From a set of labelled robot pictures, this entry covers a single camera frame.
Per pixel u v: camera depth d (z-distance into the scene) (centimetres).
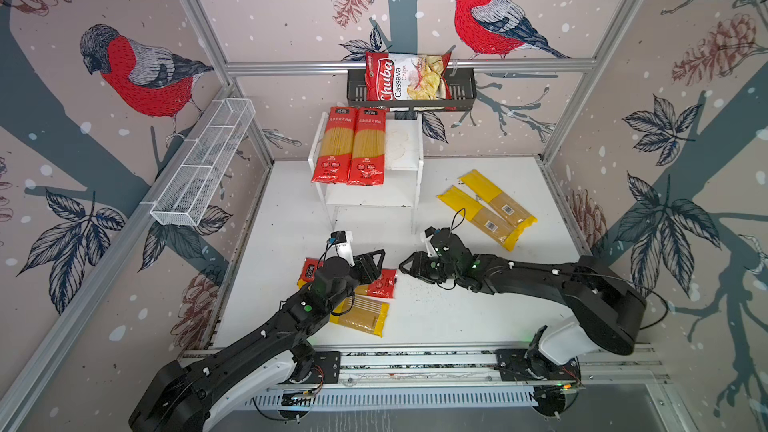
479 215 101
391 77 87
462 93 95
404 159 76
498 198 107
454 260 67
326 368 73
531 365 65
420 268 74
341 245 71
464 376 73
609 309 44
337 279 59
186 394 41
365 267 70
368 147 75
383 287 86
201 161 78
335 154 74
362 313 81
